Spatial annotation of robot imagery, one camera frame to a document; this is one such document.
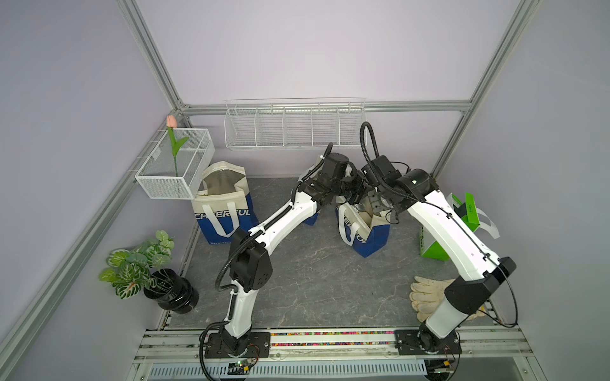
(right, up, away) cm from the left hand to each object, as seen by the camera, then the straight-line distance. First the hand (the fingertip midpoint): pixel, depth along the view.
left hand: (383, 186), depth 74 cm
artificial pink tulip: (-71, +15, +11) cm, 74 cm away
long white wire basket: (-30, +28, +26) cm, 49 cm away
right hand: (+1, -3, 0) cm, 3 cm away
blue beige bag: (-23, -13, +28) cm, 38 cm away
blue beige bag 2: (-7, -14, +3) cm, 16 cm away
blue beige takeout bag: (-53, -6, +7) cm, 54 cm away
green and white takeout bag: (+27, -9, -1) cm, 29 cm away
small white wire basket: (-68, +8, +7) cm, 69 cm away
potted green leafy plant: (-71, -23, -11) cm, 75 cm away
